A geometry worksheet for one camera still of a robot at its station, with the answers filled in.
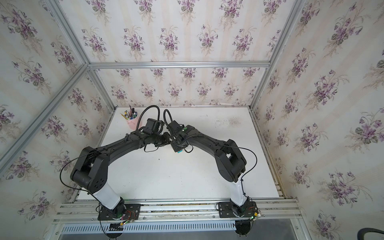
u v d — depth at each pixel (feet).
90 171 1.49
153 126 2.37
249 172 1.67
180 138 2.09
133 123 3.27
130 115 3.39
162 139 2.60
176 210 2.45
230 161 1.61
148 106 2.40
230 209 2.28
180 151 2.64
